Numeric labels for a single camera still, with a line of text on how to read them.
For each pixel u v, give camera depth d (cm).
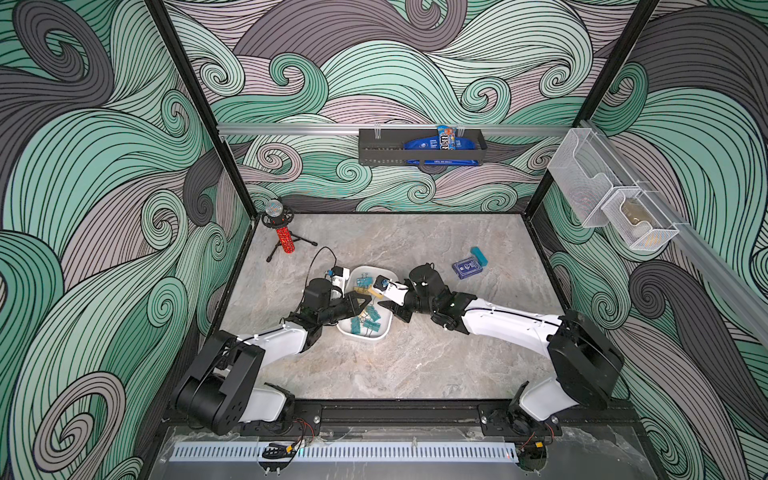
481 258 105
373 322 90
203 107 88
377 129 93
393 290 71
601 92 84
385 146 95
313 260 106
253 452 70
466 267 102
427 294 64
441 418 74
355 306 81
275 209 86
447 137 90
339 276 80
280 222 88
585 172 78
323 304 69
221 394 42
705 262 56
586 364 43
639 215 67
